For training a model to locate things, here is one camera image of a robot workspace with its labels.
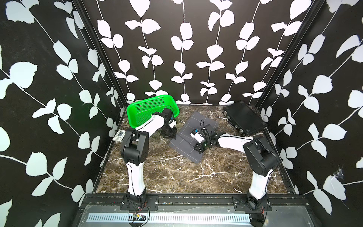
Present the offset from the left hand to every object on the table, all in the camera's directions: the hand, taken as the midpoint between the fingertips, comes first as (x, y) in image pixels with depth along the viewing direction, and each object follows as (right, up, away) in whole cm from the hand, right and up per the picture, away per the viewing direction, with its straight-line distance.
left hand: (174, 135), depth 95 cm
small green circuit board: (-16, -39, -24) cm, 49 cm away
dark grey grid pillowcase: (+7, -6, 0) cm, 9 cm away
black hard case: (+56, +10, +14) cm, 58 cm away
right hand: (+13, -7, -2) cm, 15 cm away
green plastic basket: (-30, +17, +19) cm, 40 cm away
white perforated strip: (+1, -39, -25) cm, 46 cm away
